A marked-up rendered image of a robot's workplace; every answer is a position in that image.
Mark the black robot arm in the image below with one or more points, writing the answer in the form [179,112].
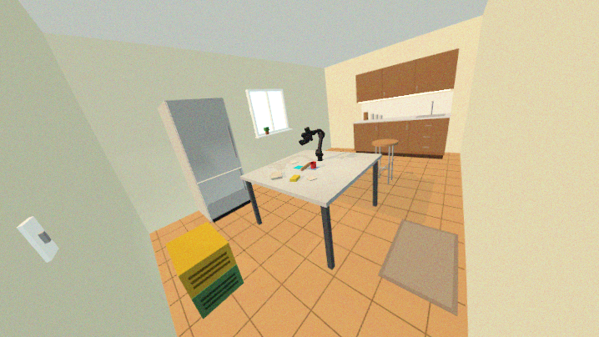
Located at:
[321,134]

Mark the beige flat rectangular slab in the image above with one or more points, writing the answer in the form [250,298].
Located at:
[276,175]

